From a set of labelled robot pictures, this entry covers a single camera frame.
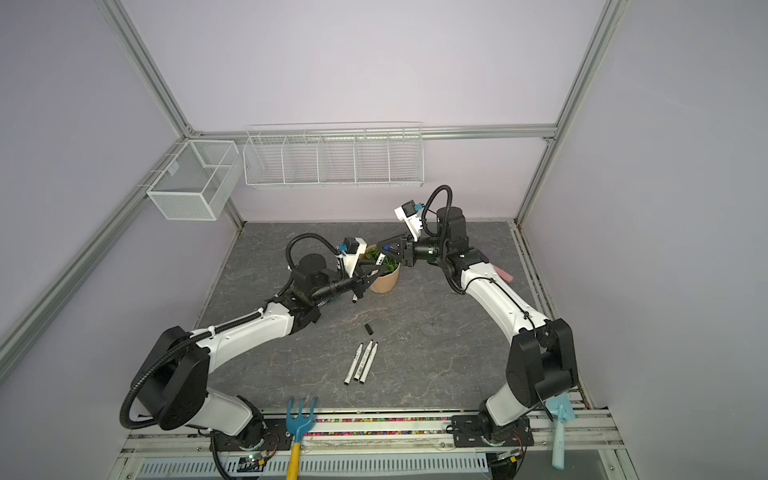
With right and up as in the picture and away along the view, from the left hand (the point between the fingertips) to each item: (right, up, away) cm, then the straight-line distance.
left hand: (384, 266), depth 76 cm
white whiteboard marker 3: (-5, -29, +8) cm, 30 cm away
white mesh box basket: (-63, +27, +21) cm, 71 cm away
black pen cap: (-5, -20, +15) cm, 26 cm away
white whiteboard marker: (-10, -31, +6) cm, 34 cm away
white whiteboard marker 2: (-6, -28, +8) cm, 30 cm away
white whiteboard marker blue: (-11, -12, +22) cm, 28 cm away
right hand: (-1, +4, -1) cm, 4 cm away
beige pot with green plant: (0, -6, +15) cm, 16 cm away
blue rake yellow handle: (-21, -40, -2) cm, 45 cm away
